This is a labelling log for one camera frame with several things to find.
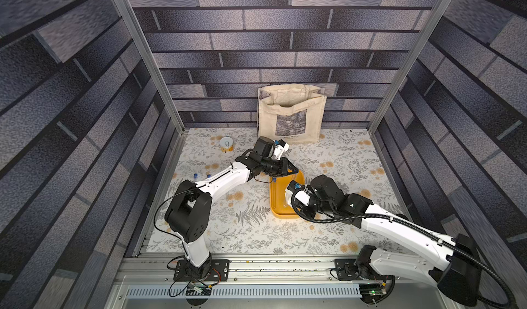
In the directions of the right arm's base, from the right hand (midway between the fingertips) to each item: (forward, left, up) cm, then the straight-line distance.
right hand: (291, 199), depth 77 cm
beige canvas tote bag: (+38, -1, +11) cm, 39 cm away
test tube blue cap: (+18, +46, -12) cm, 51 cm away
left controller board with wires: (-28, +35, -13) cm, 47 cm away
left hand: (+10, -3, +6) cm, 12 cm away
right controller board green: (-27, -28, -15) cm, 41 cm away
